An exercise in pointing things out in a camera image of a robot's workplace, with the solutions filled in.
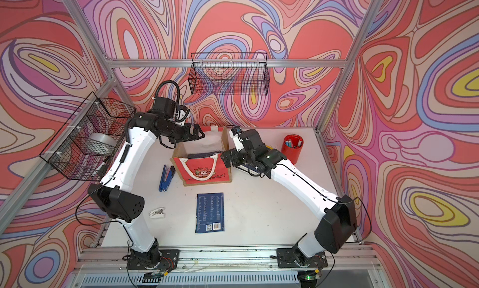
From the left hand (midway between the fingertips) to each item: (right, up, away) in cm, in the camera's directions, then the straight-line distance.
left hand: (198, 136), depth 79 cm
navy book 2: (+4, -35, +6) cm, 36 cm away
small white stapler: (-20, -35, +5) cm, 40 cm away
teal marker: (+45, -3, +20) cm, 49 cm away
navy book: (-1, -9, +20) cm, 22 cm away
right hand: (+14, -9, -1) cm, 17 cm away
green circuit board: (-17, -56, -7) cm, 59 cm away
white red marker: (+50, -2, +18) cm, 53 cm away
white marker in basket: (-37, -12, -6) cm, 39 cm away
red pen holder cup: (+45, -5, +17) cm, 48 cm away
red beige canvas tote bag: (0, -11, 0) cm, 11 cm away
